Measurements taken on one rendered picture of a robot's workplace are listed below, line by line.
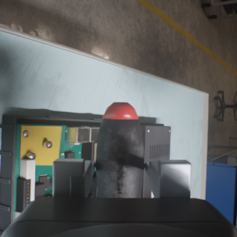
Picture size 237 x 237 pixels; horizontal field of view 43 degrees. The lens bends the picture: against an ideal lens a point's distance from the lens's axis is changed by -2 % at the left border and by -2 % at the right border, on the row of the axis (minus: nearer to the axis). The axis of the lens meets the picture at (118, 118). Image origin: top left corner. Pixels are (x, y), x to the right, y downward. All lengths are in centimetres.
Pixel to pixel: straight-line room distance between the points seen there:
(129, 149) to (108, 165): 1
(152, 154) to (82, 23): 166
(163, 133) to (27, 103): 21
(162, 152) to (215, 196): 137
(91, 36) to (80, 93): 176
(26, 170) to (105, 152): 8
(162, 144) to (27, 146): 22
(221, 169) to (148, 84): 134
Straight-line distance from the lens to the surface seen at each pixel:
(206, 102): 70
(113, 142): 16
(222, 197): 175
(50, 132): 25
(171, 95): 50
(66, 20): 188
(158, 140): 39
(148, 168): 15
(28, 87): 25
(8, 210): 23
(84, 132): 26
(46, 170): 25
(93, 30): 207
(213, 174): 174
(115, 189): 16
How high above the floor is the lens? 118
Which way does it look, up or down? 31 degrees down
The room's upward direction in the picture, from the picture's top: 91 degrees clockwise
